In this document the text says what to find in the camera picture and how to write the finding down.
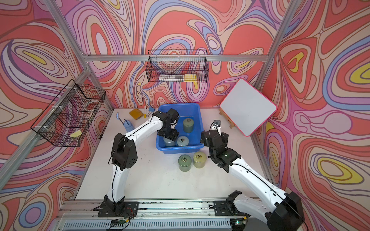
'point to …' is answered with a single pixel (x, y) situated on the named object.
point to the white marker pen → (145, 114)
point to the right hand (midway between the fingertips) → (213, 135)
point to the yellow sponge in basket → (76, 134)
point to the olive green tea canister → (188, 125)
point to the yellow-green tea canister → (199, 159)
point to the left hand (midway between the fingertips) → (172, 137)
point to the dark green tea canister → (184, 162)
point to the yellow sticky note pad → (136, 113)
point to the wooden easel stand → (226, 117)
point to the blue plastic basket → (192, 110)
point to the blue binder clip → (152, 109)
